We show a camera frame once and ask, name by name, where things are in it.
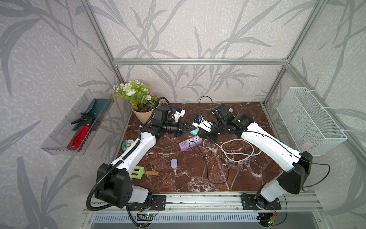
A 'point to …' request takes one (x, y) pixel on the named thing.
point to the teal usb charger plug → (195, 132)
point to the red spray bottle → (80, 137)
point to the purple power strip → (187, 144)
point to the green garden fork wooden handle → (141, 172)
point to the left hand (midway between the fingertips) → (194, 130)
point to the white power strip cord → (220, 147)
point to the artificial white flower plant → (141, 99)
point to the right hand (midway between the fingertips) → (200, 133)
